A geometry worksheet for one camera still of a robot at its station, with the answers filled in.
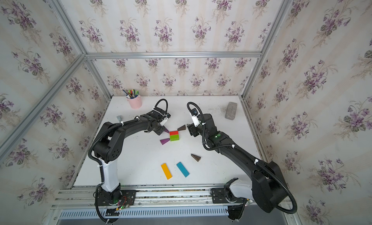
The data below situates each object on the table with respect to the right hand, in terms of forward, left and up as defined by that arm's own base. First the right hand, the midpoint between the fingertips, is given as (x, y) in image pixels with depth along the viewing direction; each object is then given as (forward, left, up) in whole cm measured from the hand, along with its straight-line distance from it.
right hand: (196, 121), depth 83 cm
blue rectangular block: (-23, +6, -17) cm, 30 cm away
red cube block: (+2, +15, -18) cm, 23 cm away
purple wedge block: (-5, +20, -16) cm, 26 cm away
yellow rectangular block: (-24, +16, -18) cm, 34 cm away
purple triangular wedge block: (+2, +19, -15) cm, 24 cm away
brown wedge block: (-16, -1, -15) cm, 22 cm away
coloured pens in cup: (+27, +48, -5) cm, 55 cm away
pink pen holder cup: (+25, +46, -13) cm, 53 cm away
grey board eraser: (+19, -27, -16) cm, 37 cm away
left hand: (+5, +25, -16) cm, 30 cm away
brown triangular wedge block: (+5, +8, -15) cm, 18 cm away
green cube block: (-1, +14, -17) cm, 22 cm away
